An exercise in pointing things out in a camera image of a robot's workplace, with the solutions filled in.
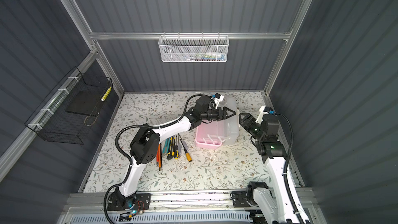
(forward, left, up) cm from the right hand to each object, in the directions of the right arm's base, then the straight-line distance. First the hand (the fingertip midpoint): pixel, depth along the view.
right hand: (244, 118), depth 75 cm
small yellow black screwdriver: (-8, +37, -22) cm, 44 cm away
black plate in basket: (+5, +78, +7) cm, 78 cm away
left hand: (+6, +4, -4) cm, 8 cm away
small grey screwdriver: (-4, +35, -23) cm, 43 cm away
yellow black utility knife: (-10, +40, -22) cm, 47 cm away
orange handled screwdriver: (-9, +30, -23) cm, 39 cm away
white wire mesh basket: (+71, +28, -3) cm, 77 cm away
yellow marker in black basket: (+13, +72, +5) cm, 73 cm away
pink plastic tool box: (0, +9, -14) cm, 16 cm away
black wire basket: (-1, +85, +6) cm, 86 cm away
